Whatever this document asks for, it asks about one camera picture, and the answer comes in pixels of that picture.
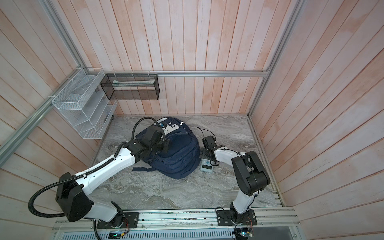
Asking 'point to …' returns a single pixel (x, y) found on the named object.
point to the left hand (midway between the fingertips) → (168, 144)
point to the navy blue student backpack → (183, 159)
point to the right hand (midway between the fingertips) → (208, 154)
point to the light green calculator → (206, 165)
